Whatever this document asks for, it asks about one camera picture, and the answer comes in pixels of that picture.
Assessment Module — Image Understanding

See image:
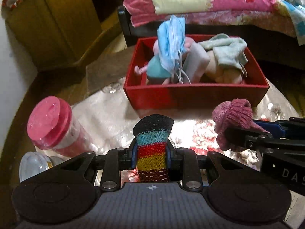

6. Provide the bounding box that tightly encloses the black sofa frame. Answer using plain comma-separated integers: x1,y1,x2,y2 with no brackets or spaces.
117,6,304,79

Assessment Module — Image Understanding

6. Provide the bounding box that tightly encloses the clear glass jar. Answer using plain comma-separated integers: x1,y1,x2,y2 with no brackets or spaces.
19,152,64,182

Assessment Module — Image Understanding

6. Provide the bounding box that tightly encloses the beige plush toy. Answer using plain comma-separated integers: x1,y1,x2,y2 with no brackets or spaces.
204,50,242,84

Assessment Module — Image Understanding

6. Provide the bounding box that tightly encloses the wooden cabinet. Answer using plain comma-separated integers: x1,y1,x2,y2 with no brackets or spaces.
1,0,124,71

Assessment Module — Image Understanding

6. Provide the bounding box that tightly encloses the maroon knitted hat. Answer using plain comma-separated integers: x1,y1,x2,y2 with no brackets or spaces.
212,99,268,152

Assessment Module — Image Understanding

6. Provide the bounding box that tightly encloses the pink floral quilt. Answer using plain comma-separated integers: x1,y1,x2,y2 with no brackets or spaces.
123,0,304,46

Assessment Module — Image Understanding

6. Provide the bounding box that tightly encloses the red cardboard box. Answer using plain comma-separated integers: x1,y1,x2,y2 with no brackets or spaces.
124,37,269,110

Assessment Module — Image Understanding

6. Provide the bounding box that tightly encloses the white sponge block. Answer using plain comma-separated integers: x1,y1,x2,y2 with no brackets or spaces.
182,42,210,84

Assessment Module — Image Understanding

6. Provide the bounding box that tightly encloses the striped colourful knitted sock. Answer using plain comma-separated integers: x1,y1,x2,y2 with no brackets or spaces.
133,114,174,182

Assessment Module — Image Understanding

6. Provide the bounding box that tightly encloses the plastic jar with pink lid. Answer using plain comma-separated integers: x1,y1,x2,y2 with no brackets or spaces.
27,96,98,158

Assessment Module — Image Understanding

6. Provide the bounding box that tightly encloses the mint green towel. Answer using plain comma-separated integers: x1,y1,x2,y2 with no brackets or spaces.
199,34,248,72

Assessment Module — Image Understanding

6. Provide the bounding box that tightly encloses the blue face mask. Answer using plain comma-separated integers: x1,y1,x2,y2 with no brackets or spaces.
157,15,190,84

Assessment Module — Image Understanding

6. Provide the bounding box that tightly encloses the pink pig plush toy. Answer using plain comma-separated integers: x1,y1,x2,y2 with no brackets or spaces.
133,37,195,84

